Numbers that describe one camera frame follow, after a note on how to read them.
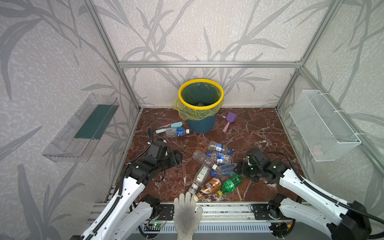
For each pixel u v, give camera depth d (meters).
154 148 0.54
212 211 0.75
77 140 0.66
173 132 1.00
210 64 0.99
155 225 0.71
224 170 0.83
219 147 0.91
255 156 0.61
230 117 1.14
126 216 0.54
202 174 0.81
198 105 1.02
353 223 0.38
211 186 0.77
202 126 1.10
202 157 0.88
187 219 0.72
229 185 0.77
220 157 0.89
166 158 0.63
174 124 1.11
